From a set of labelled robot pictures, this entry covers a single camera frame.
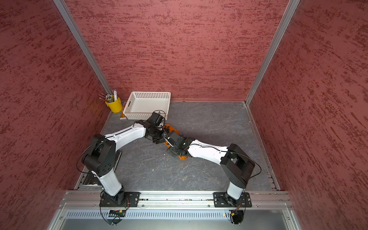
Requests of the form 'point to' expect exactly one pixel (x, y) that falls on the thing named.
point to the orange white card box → (122, 116)
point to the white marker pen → (115, 92)
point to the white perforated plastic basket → (141, 105)
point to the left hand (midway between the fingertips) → (168, 141)
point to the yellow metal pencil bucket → (115, 106)
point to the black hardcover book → (88, 180)
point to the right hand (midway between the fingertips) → (178, 145)
